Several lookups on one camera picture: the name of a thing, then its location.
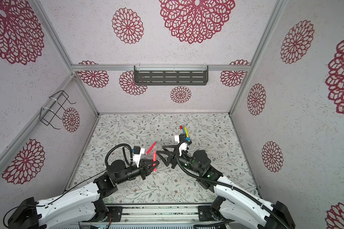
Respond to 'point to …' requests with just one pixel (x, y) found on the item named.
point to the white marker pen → (181, 128)
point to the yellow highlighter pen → (186, 131)
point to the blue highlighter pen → (183, 129)
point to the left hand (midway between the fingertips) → (158, 164)
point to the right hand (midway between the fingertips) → (160, 148)
